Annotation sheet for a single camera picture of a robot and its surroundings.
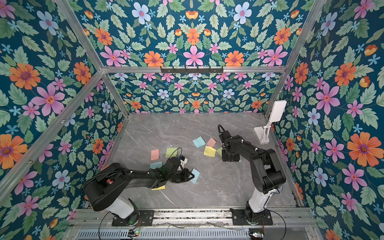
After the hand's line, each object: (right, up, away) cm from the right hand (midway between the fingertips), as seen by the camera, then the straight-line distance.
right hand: (233, 157), depth 93 cm
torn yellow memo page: (-15, +3, +5) cm, 16 cm away
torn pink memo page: (-13, +8, +9) cm, 18 cm away
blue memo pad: (-23, -9, -6) cm, 25 cm away
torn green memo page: (-8, +3, +5) cm, 10 cm away
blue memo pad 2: (-49, -5, 0) cm, 49 cm away
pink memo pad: (-51, +1, +3) cm, 51 cm away
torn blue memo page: (-22, +8, +9) cm, 25 cm away
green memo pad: (-42, +3, +5) cm, 42 cm away
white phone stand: (+22, +15, +8) cm, 28 cm away
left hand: (-23, -9, -8) cm, 26 cm away
